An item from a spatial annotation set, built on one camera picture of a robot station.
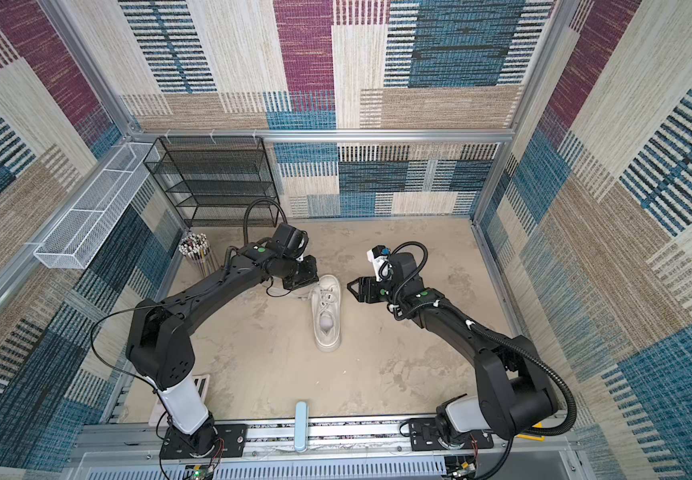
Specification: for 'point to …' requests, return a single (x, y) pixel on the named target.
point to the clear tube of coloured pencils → (196, 248)
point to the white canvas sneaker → (328, 341)
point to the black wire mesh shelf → (216, 179)
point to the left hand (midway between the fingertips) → (322, 273)
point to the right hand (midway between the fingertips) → (357, 289)
